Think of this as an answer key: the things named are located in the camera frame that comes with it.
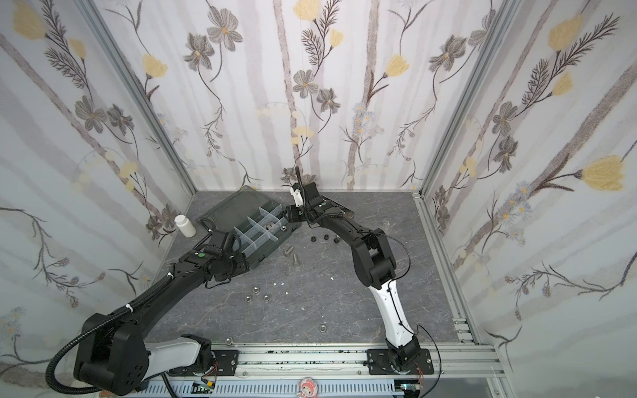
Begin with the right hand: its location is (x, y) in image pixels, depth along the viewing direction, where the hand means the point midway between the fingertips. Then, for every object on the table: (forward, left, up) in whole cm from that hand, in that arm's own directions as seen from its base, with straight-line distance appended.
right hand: (283, 203), depth 94 cm
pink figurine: (-58, -13, -9) cm, 60 cm away
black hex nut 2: (-5, -17, -15) cm, 24 cm away
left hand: (-22, +13, -6) cm, 26 cm away
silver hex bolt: (-13, -2, -15) cm, 20 cm away
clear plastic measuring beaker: (0, -44, -11) cm, 45 cm away
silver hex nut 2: (-32, +10, -14) cm, 37 cm away
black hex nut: (-6, -12, -16) cm, 21 cm away
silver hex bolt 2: (-17, -5, -14) cm, 23 cm away
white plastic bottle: (-5, +40, -11) cm, 42 cm away
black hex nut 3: (-7, -22, -14) cm, 27 cm away
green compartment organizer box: (+2, +13, -14) cm, 19 cm away
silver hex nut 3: (-32, +4, -15) cm, 35 cm away
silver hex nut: (-29, +8, -14) cm, 33 cm away
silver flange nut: (-41, -17, -13) cm, 47 cm away
